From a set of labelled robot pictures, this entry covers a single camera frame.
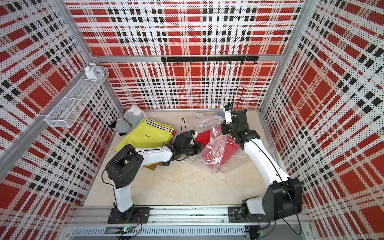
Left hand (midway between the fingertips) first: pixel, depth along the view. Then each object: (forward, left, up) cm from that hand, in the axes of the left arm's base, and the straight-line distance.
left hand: (207, 148), depth 90 cm
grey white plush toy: (+22, +55, 0) cm, 59 cm away
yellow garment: (+7, +37, +6) cm, 38 cm away
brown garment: (-11, +32, -3) cm, 34 cm away
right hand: (+8, -11, +17) cm, 21 cm away
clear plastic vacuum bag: (+7, -2, +17) cm, 18 cm away
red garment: (-5, -6, +8) cm, 11 cm away
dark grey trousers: (-9, +25, -3) cm, 26 cm away
